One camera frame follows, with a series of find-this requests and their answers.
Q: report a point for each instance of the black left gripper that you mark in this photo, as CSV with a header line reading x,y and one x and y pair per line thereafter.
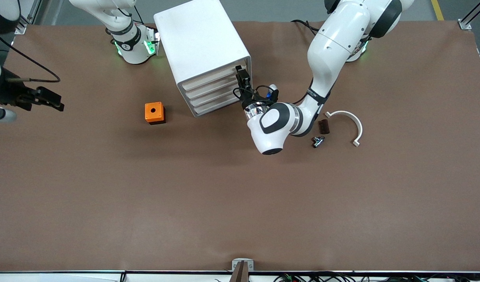
x,y
246,101

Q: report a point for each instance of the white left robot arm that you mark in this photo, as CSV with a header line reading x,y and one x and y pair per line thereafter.
x,y
334,43

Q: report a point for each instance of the orange box with hole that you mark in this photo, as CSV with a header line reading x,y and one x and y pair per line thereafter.
x,y
153,111

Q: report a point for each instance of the brown camera support strut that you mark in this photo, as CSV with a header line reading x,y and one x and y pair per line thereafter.
x,y
240,274

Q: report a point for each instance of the grey metal mounting bracket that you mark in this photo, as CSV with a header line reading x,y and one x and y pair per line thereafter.
x,y
235,263

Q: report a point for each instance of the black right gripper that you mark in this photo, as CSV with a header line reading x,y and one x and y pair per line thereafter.
x,y
10,95

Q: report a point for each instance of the dark brown ribbed block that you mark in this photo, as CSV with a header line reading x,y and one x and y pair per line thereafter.
x,y
324,127

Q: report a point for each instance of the aluminium frame post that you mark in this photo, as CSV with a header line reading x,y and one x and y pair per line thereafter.
x,y
464,25
23,29

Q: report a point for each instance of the metal tee fitting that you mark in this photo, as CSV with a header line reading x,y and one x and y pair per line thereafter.
x,y
317,142

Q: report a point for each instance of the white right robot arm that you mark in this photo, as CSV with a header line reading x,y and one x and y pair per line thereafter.
x,y
132,49

